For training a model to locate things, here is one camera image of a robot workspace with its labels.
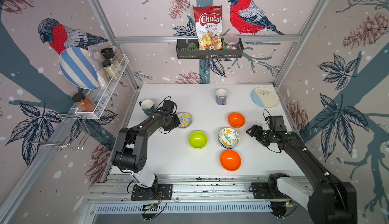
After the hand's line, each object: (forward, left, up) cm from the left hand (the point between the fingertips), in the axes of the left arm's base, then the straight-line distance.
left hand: (179, 120), depth 94 cm
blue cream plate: (+24, -63, -6) cm, 68 cm away
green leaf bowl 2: (-15, -30, -2) cm, 33 cm away
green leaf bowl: (-17, -28, +1) cm, 33 cm away
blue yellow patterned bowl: (+4, -3, -5) cm, 7 cm away
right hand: (-9, -42, +3) cm, 43 cm away
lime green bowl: (-11, -12, -3) cm, 17 cm away
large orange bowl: (-23, -30, -3) cm, 38 cm away
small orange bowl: (+2, -37, -3) cm, 37 cm away
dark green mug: (+10, +22, +2) cm, 25 cm away
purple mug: (+18, -28, +2) cm, 33 cm away
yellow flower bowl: (-10, -31, -3) cm, 32 cm away
